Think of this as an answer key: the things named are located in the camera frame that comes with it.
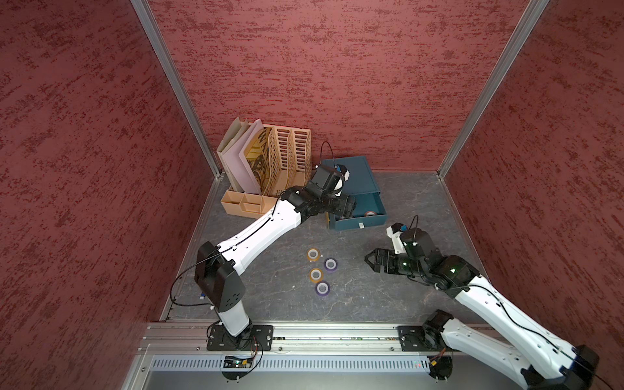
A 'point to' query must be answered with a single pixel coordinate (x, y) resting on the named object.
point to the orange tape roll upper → (313, 254)
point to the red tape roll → (370, 214)
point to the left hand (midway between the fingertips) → (343, 205)
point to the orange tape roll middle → (315, 275)
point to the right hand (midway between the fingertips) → (375, 265)
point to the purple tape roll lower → (322, 288)
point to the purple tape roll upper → (331, 264)
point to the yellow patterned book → (257, 157)
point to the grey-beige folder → (236, 128)
